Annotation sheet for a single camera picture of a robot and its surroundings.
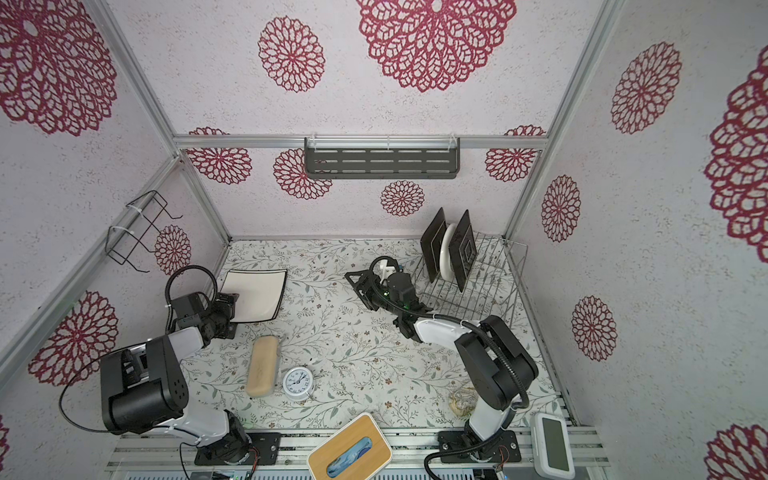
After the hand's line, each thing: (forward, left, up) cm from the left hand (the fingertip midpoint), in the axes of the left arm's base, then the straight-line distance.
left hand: (240, 308), depth 94 cm
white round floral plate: (+13, -65, +10) cm, 67 cm away
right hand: (0, -36, +16) cm, 39 cm away
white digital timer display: (-39, -84, -1) cm, 93 cm away
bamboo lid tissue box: (-39, -39, -1) cm, 55 cm away
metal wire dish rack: (+7, -82, 0) cm, 82 cm away
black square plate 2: (+14, -71, +11) cm, 73 cm away
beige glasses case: (-18, -11, -2) cm, 22 cm away
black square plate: (+15, -61, +13) cm, 64 cm away
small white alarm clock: (-23, -22, -2) cm, 32 cm away
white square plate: (+12, -1, -9) cm, 15 cm away
